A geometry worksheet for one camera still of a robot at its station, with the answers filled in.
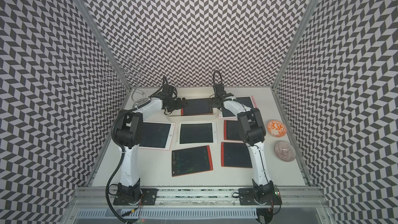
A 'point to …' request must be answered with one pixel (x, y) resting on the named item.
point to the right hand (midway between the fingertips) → (218, 103)
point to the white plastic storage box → (176, 114)
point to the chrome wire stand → (126, 76)
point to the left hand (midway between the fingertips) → (182, 106)
